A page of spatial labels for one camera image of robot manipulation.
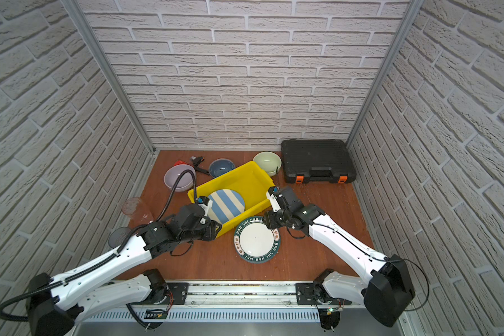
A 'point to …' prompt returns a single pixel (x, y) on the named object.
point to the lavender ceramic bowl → (185, 181)
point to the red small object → (178, 162)
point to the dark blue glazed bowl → (218, 166)
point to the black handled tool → (196, 160)
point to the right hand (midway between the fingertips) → (269, 216)
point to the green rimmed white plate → (255, 242)
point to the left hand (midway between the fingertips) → (220, 224)
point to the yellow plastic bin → (248, 180)
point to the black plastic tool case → (317, 161)
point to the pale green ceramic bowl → (269, 162)
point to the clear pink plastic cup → (134, 208)
